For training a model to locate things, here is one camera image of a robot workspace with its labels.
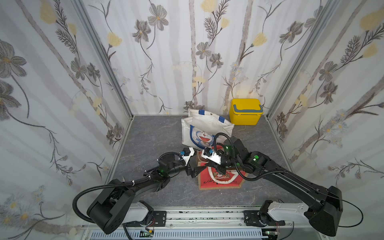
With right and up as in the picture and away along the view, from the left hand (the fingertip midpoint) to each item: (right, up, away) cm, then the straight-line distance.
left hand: (202, 158), depth 77 cm
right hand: (+3, 0, -6) cm, 7 cm away
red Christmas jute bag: (+5, -10, -2) cm, 11 cm away
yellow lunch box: (+32, +28, +28) cm, 51 cm away
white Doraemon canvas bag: (-2, +15, +9) cm, 18 cm away
